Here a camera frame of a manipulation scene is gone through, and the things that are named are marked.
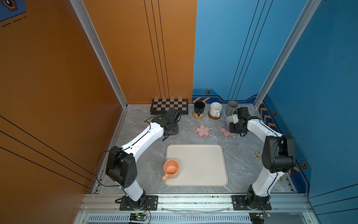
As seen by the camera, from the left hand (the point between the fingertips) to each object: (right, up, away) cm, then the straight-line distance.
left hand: (173, 129), depth 87 cm
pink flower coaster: (+21, -3, +16) cm, 26 cm away
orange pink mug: (-1, -25, -2) cm, 25 cm away
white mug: (+31, +13, +18) cm, 38 cm away
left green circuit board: (-18, -44, -16) cm, 50 cm away
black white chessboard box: (-14, +16, +29) cm, 36 cm away
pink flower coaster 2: (+37, -3, +15) cm, 40 cm away
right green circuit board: (+44, -44, -17) cm, 64 cm away
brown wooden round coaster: (+31, +7, +23) cm, 39 cm away
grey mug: (+44, +17, +22) cm, 52 cm away
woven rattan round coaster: (+18, +7, +25) cm, 31 cm away
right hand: (+40, -1, +10) cm, 41 cm away
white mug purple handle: (+39, +6, +10) cm, 40 cm away
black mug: (+19, +15, +22) cm, 33 cm away
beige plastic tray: (+16, -23, +1) cm, 28 cm away
